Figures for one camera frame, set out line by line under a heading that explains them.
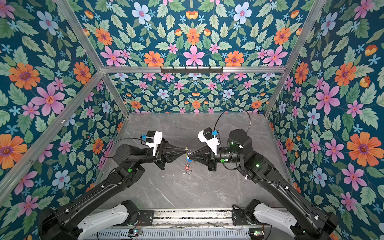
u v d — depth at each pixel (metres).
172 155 0.53
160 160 0.48
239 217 0.73
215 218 0.75
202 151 0.53
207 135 0.47
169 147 0.51
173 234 0.77
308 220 0.38
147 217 0.74
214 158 0.48
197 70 0.92
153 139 0.45
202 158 0.55
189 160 0.54
